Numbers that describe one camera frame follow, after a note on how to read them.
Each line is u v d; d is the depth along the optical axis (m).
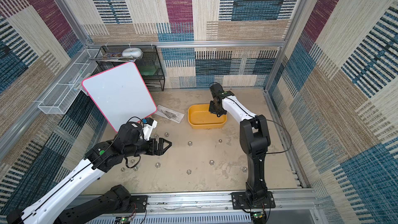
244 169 0.83
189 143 0.94
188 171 0.83
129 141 0.52
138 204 0.73
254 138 0.54
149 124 0.63
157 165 0.85
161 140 0.61
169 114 1.06
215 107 0.82
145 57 1.02
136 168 0.85
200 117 1.05
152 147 0.60
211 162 0.85
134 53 0.89
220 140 0.94
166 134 0.97
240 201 0.73
